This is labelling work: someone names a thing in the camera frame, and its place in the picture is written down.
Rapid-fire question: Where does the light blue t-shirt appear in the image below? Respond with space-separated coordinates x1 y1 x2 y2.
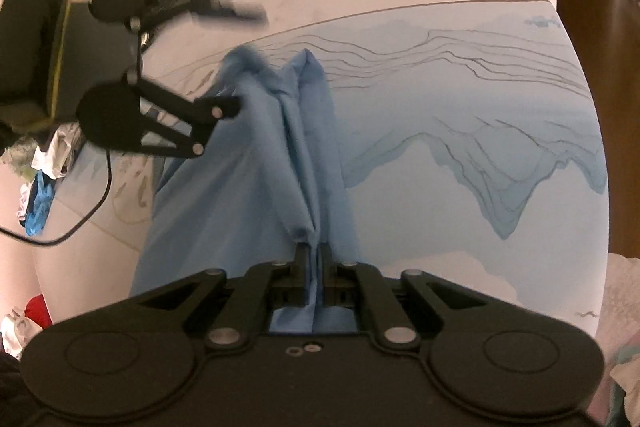
129 46 362 335

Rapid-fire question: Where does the bright blue cloth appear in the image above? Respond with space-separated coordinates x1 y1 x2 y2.
24 169 57 239

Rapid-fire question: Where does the black cable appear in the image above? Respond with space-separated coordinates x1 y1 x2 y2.
0 151 113 249

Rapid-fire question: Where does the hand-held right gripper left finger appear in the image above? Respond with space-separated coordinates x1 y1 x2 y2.
135 243 318 348

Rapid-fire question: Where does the dark cloth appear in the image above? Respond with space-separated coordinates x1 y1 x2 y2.
0 352 36 427

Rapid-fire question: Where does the red cloth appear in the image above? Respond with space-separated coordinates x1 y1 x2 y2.
25 294 55 330

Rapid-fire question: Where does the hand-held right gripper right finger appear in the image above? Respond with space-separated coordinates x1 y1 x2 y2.
320 243 493 350

